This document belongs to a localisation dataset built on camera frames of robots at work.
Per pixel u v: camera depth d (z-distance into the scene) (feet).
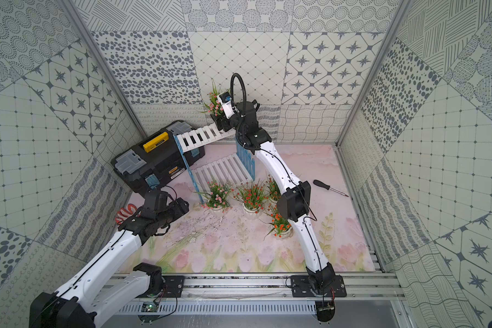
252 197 2.63
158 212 2.08
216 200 2.68
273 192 2.74
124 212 3.02
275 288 2.49
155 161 3.01
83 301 1.33
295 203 1.92
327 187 3.30
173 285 2.43
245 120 2.17
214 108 2.40
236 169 3.54
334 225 2.94
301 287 2.40
